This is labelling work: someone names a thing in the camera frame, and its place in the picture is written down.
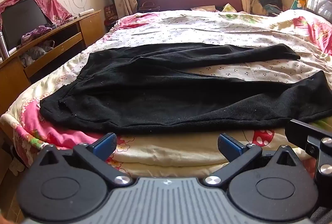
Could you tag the dark clothes pile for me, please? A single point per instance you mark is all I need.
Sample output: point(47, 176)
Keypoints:
point(271, 3)

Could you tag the green yellow bag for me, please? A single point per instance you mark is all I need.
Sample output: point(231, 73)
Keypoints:
point(229, 8)

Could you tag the wooden side cabinet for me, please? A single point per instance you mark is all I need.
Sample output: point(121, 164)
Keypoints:
point(90, 26)

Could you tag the floral quilt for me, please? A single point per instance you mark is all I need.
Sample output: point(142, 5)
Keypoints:
point(168, 153)

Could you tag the grey clothing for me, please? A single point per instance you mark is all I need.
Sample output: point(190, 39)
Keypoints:
point(36, 54)

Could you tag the metal thermos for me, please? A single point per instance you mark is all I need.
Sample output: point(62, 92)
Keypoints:
point(4, 47)

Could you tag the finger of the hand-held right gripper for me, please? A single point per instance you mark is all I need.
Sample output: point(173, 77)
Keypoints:
point(311, 135)

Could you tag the purple cloth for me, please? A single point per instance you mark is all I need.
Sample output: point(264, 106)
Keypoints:
point(39, 33)

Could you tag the red bag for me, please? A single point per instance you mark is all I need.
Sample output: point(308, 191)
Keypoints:
point(111, 15)

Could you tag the beige cloth bag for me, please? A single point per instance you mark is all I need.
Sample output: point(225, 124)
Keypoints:
point(258, 7)

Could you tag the pink floral cloth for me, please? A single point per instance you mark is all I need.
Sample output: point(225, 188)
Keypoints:
point(50, 4)

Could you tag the dark handbag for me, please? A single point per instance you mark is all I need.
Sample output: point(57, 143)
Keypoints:
point(148, 8)

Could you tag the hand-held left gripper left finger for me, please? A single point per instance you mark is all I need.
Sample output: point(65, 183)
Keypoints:
point(106, 146)

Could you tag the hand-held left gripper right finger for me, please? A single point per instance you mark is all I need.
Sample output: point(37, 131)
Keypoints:
point(229, 147)

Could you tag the black television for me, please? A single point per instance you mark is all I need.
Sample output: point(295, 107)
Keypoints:
point(23, 21)

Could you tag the flat printed packet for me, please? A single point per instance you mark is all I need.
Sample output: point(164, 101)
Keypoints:
point(203, 8)

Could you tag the white paper roll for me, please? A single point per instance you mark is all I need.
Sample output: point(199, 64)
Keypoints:
point(85, 12)

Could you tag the black pants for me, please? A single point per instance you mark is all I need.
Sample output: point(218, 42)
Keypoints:
point(155, 99)

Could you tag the cherry print bed sheet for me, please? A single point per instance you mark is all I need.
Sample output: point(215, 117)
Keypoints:
point(220, 29)

